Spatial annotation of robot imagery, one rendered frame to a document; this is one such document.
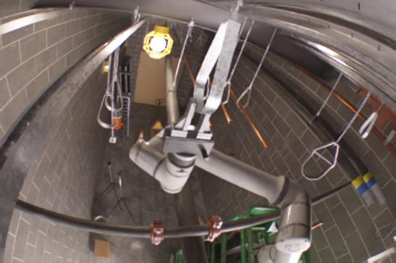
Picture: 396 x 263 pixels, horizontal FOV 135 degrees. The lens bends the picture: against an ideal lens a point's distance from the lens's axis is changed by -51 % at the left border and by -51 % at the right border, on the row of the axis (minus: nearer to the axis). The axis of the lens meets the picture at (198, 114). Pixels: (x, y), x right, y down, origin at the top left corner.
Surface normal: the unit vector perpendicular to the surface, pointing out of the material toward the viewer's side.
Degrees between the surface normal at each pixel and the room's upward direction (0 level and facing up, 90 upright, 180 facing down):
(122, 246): 0
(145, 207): 0
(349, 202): 90
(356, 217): 90
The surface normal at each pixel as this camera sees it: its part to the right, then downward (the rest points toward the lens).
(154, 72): 0.18, 0.59
